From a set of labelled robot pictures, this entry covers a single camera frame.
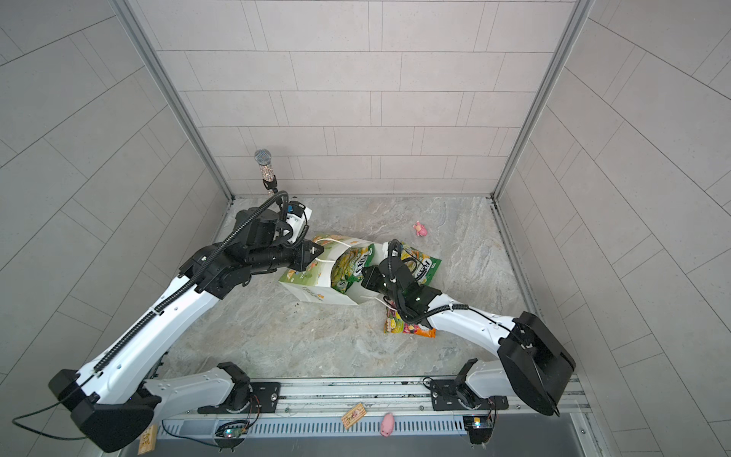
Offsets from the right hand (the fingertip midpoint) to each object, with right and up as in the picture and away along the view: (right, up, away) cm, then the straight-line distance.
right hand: (360, 271), depth 81 cm
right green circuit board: (+30, -36, -13) cm, 48 cm away
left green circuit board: (-29, -34, -17) cm, 48 cm away
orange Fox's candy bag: (+10, -15, -1) cm, 18 cm away
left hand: (-7, +8, -14) cm, 17 cm away
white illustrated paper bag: (-10, 0, -10) cm, 14 cm away
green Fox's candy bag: (-4, +1, +1) cm, 4 cm away
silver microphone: (-30, +34, +3) cm, 45 cm away
